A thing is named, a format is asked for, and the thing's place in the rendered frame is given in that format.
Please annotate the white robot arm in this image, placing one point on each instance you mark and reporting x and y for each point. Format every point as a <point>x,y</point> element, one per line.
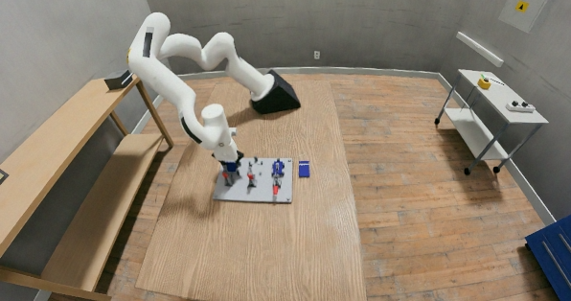
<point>143,61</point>

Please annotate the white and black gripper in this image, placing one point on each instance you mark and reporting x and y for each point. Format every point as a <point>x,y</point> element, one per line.
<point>228,153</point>

